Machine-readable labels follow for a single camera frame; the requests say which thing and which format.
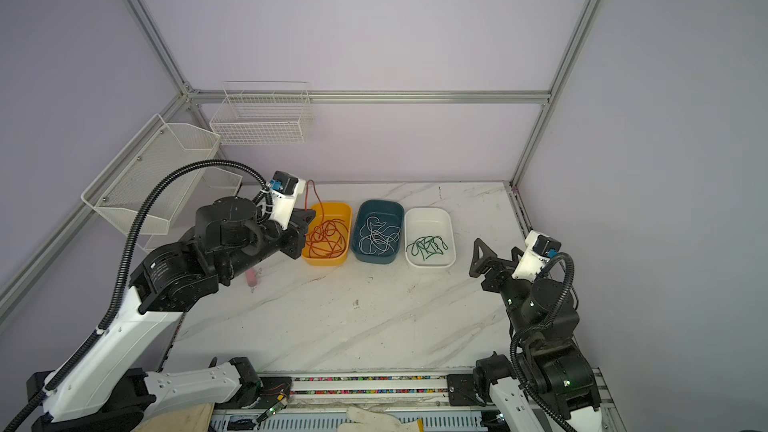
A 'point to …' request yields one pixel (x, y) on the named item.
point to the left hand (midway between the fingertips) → (308, 215)
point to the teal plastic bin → (389, 211)
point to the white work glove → (362, 420)
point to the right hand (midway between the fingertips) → (492, 243)
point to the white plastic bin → (429, 221)
